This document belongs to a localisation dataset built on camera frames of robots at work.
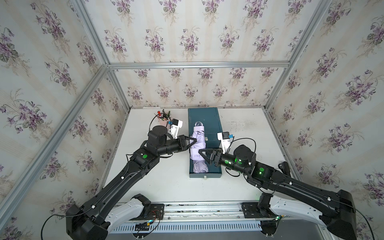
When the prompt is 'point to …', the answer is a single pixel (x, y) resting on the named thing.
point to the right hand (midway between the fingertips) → (204, 152)
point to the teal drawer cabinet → (210, 118)
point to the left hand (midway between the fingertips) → (197, 142)
